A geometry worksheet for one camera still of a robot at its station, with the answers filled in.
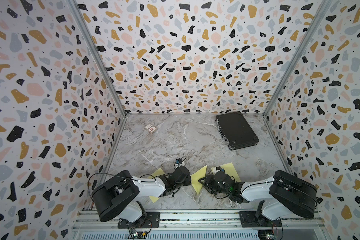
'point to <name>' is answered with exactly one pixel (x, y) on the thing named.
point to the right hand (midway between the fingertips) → (198, 183)
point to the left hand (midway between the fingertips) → (193, 179)
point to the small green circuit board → (138, 235)
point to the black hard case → (235, 130)
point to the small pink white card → (150, 128)
